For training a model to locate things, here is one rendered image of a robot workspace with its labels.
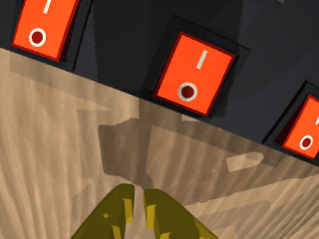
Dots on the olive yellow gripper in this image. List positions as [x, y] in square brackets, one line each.
[168, 218]

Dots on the black power strip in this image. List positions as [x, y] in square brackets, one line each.
[250, 67]

